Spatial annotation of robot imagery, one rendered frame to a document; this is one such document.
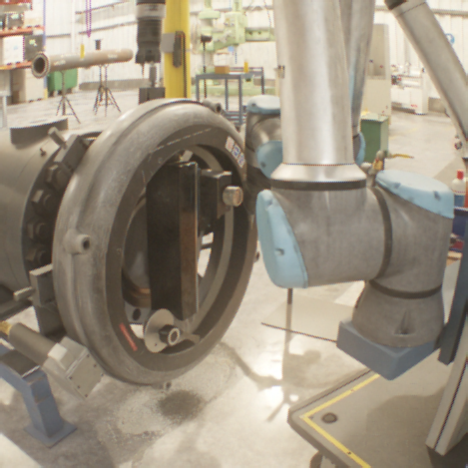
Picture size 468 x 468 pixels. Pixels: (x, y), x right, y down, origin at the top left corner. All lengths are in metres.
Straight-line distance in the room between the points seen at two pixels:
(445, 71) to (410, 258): 0.64
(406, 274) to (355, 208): 0.15
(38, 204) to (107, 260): 0.35
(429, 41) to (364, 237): 0.69
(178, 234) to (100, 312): 0.28
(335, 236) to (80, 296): 0.54
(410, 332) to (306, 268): 0.24
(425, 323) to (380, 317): 0.09
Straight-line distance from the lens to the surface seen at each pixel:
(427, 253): 0.78
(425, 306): 0.83
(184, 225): 1.16
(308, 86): 0.70
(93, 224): 0.98
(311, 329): 2.04
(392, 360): 0.82
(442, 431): 1.06
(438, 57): 1.27
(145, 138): 1.05
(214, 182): 1.15
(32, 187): 1.30
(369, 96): 7.09
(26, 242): 1.32
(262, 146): 1.00
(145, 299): 1.34
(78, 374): 1.08
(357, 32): 0.92
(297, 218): 0.69
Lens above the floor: 1.09
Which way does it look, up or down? 20 degrees down
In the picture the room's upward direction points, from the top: 1 degrees counter-clockwise
